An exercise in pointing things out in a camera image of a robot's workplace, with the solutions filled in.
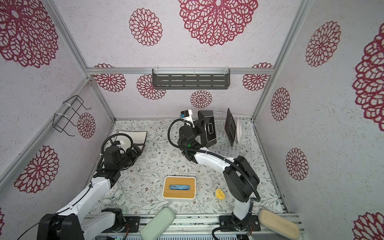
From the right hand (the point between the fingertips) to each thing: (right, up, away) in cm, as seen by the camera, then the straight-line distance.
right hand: (206, 119), depth 78 cm
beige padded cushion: (+34, -51, -7) cm, 62 cm away
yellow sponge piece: (+8, -41, +4) cm, 41 cm away
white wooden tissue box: (-15, -38, +6) cm, 41 cm away
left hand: (-36, -17, +7) cm, 40 cm away
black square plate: (+16, -3, +14) cm, 22 cm away
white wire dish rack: (+14, -16, +25) cm, 33 cm away
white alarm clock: (-50, -41, +2) cm, 65 cm away
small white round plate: (+23, -5, +19) cm, 31 cm away
